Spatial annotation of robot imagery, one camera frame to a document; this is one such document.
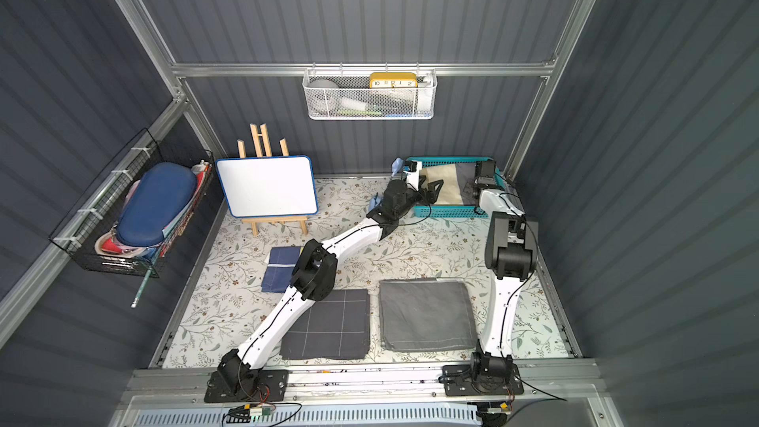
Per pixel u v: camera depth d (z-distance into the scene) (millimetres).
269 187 932
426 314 840
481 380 682
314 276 692
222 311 865
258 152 889
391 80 869
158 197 691
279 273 917
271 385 738
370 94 902
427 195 883
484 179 846
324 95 827
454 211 1020
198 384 754
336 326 809
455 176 1114
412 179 882
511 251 600
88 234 620
